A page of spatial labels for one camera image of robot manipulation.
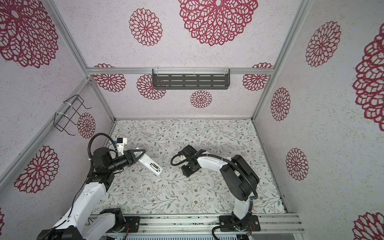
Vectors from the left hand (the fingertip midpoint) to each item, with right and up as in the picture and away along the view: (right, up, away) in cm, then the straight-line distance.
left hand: (145, 154), depth 76 cm
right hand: (+20, -12, +15) cm, 28 cm away
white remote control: (+2, -4, -2) cm, 5 cm away
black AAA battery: (+5, -6, -1) cm, 8 cm away
